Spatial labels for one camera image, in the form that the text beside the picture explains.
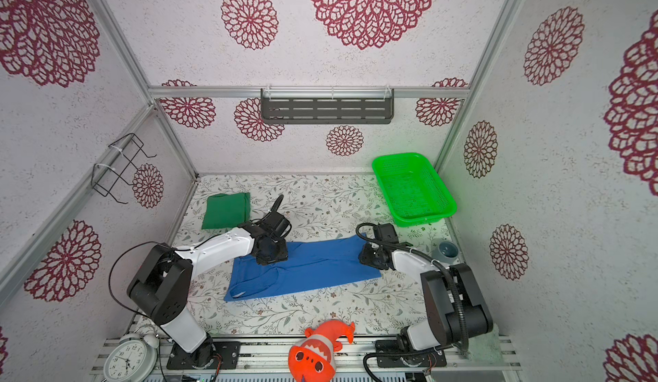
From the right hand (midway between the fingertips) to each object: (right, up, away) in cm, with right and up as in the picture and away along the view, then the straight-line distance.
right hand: (364, 253), depth 93 cm
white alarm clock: (-67, -24, -23) cm, 75 cm away
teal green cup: (+29, +1, -3) cm, 29 cm away
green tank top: (-55, +15, +14) cm, 59 cm away
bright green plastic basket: (+25, +24, +21) cm, 41 cm away
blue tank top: (-20, -4, +2) cm, 21 cm away
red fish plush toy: (-17, -21, -27) cm, 38 cm away
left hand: (-30, -2, -3) cm, 30 cm away
